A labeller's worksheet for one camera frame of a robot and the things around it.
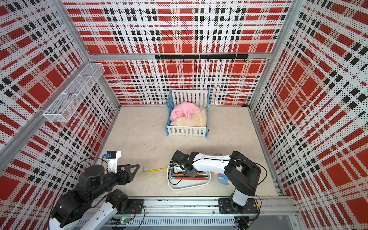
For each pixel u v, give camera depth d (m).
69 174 0.78
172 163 0.76
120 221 0.69
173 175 0.83
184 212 0.73
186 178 0.79
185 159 0.66
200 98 1.06
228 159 0.48
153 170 0.87
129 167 0.59
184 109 0.97
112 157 0.57
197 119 1.02
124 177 0.57
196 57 0.88
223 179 0.76
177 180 0.82
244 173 0.45
